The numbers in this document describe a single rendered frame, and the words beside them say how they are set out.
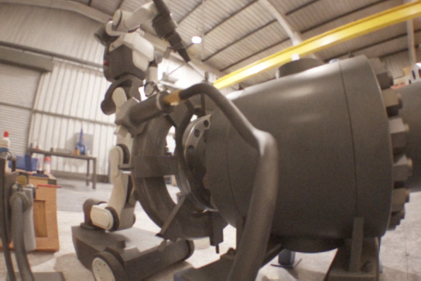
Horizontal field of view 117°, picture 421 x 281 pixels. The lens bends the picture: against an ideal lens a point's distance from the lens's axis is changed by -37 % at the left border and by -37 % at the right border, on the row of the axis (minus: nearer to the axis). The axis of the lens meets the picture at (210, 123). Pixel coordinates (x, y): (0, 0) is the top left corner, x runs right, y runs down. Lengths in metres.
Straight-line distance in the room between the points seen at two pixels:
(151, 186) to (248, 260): 0.62
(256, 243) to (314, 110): 0.35
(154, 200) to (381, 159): 0.73
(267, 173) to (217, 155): 0.36
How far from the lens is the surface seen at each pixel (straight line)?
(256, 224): 0.23
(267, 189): 0.24
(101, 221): 1.20
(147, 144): 0.79
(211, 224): 1.01
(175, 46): 0.78
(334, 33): 9.18
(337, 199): 0.49
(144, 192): 0.80
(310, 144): 0.47
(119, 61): 1.27
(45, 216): 1.36
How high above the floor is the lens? 0.55
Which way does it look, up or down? 14 degrees up
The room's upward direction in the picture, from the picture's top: 1 degrees counter-clockwise
